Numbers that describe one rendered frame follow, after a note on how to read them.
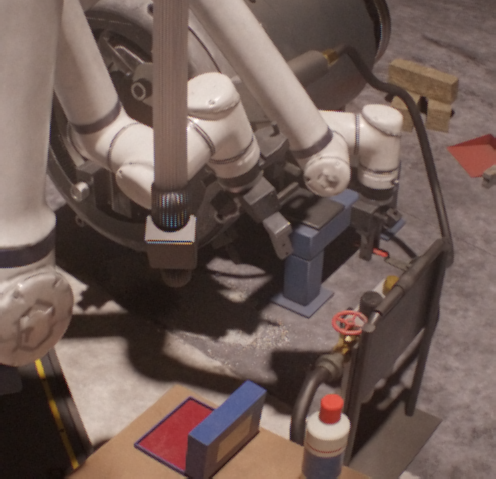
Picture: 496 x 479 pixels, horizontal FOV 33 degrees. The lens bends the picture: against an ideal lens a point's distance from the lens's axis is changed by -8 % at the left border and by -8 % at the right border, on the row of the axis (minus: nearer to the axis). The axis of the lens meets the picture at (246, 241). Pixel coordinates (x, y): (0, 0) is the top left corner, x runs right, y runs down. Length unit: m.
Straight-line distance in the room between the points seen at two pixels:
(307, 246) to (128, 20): 0.83
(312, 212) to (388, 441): 0.71
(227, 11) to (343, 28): 1.03
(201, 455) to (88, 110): 0.56
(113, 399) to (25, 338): 1.14
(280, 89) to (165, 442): 0.65
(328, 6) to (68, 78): 1.35
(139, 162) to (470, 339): 1.46
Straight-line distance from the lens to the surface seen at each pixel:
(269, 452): 1.49
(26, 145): 1.04
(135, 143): 1.30
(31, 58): 1.00
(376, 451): 2.14
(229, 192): 1.46
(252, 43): 1.54
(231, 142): 1.34
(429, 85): 3.64
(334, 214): 2.48
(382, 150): 1.78
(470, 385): 2.37
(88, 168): 2.22
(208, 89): 1.30
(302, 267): 2.46
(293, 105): 1.58
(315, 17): 2.43
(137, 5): 2.00
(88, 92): 1.29
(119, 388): 2.29
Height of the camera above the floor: 1.58
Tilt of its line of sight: 34 degrees down
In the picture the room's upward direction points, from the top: 2 degrees clockwise
